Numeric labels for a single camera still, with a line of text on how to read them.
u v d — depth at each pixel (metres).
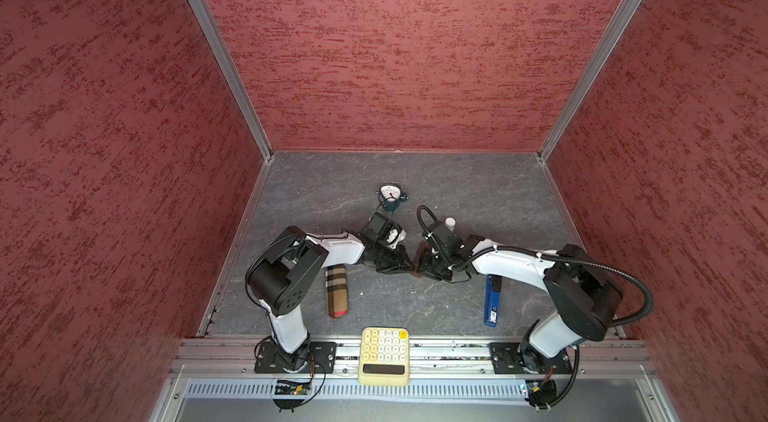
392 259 0.81
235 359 0.76
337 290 0.83
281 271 0.49
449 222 0.93
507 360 0.74
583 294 0.45
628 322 0.45
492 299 0.81
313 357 0.74
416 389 0.71
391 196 1.03
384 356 0.73
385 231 0.78
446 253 0.68
